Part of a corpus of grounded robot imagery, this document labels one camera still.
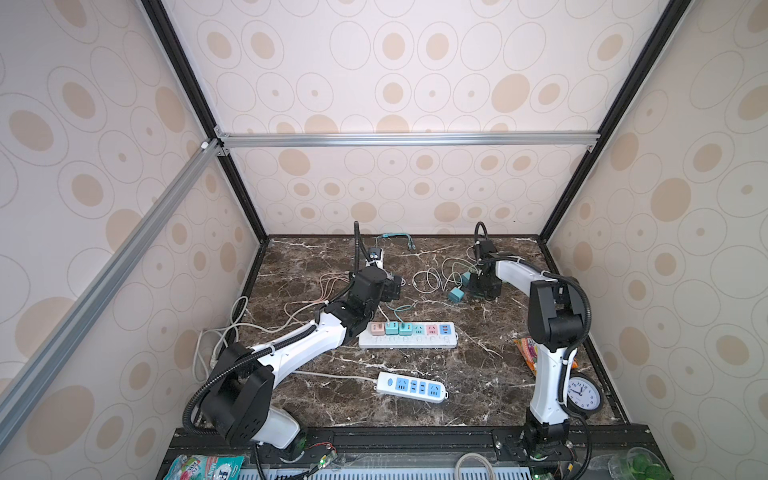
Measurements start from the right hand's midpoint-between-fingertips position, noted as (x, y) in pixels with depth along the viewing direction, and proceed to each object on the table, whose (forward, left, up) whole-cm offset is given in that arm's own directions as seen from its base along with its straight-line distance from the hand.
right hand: (479, 291), depth 103 cm
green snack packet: (-51, +74, +4) cm, 90 cm away
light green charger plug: (+3, +5, +4) cm, 7 cm away
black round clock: (-35, -21, +1) cm, 41 cm away
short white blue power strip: (-33, +26, +2) cm, 42 cm away
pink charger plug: (-18, +34, +8) cm, 39 cm away
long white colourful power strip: (-18, +21, +3) cm, 28 cm away
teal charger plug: (-18, +27, +7) cm, 33 cm away
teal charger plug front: (-17, +30, +7) cm, 36 cm away
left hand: (-7, +30, +22) cm, 38 cm away
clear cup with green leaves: (-51, -25, +4) cm, 57 cm away
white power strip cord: (-19, +87, +1) cm, 89 cm away
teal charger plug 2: (-3, +9, +2) cm, 10 cm away
